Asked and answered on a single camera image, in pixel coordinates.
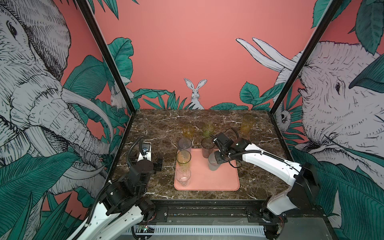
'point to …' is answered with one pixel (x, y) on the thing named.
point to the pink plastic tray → (225, 178)
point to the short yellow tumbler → (188, 130)
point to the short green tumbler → (207, 130)
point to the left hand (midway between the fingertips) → (148, 151)
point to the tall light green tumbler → (183, 157)
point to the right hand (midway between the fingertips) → (217, 156)
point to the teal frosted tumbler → (213, 164)
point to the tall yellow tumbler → (248, 121)
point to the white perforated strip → (200, 230)
